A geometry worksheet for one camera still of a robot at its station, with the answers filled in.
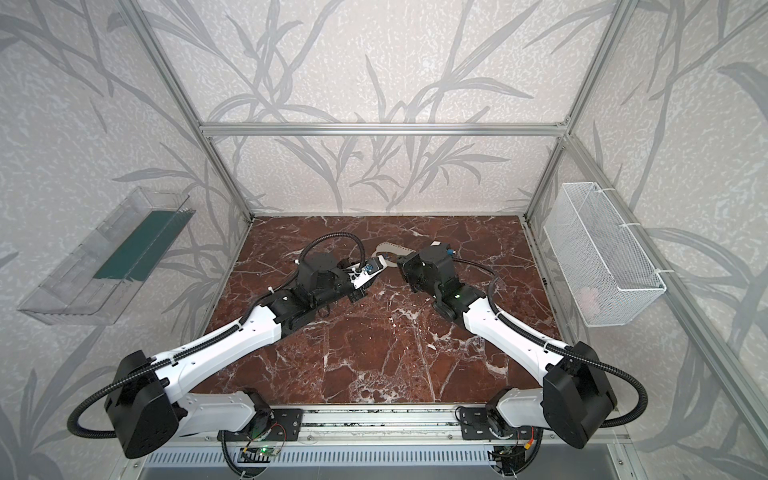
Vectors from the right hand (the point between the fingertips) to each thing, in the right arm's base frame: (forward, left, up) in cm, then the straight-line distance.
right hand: (393, 246), depth 78 cm
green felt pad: (-8, +55, +11) cm, 56 cm away
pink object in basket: (-13, -49, -5) cm, 51 cm away
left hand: (-4, +4, +1) cm, 5 cm away
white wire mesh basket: (-16, -45, +10) cm, 49 cm away
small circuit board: (-43, +31, -24) cm, 58 cm away
